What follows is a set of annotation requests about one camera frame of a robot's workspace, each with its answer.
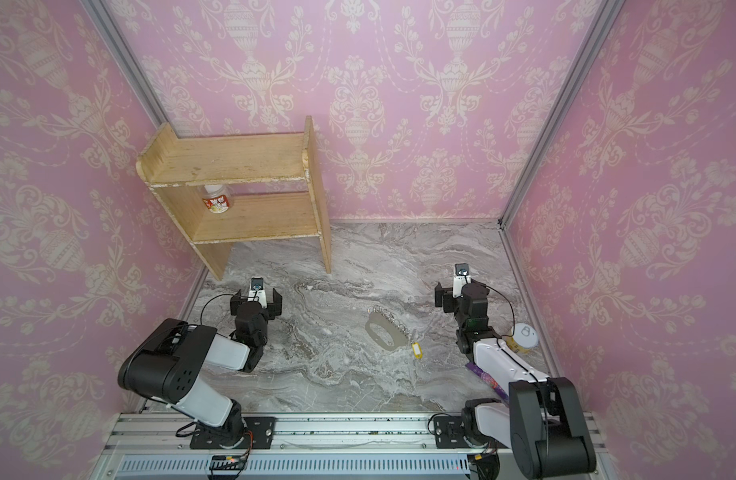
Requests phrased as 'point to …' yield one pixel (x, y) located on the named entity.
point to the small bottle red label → (217, 198)
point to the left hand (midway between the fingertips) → (258, 290)
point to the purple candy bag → (487, 379)
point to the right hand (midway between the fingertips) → (458, 280)
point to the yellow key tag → (417, 350)
